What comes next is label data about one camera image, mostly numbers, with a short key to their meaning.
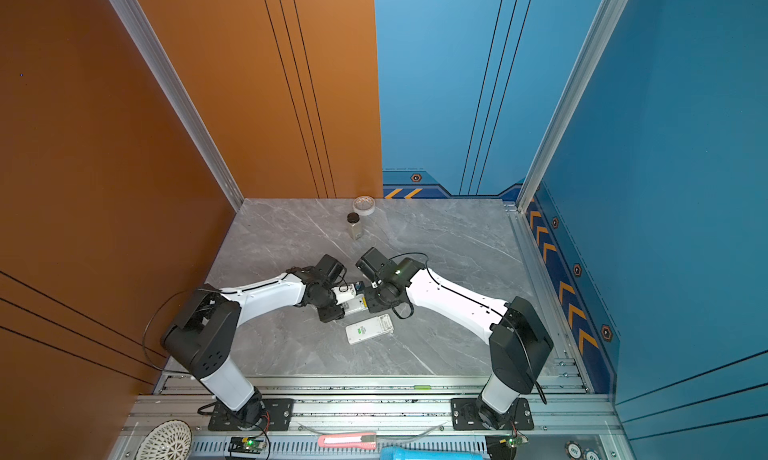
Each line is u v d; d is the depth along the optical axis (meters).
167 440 0.70
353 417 0.76
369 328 0.87
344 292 0.81
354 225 1.03
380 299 0.68
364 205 1.20
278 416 0.73
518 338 0.42
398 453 0.67
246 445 0.71
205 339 0.46
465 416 0.72
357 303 0.91
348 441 0.70
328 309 0.81
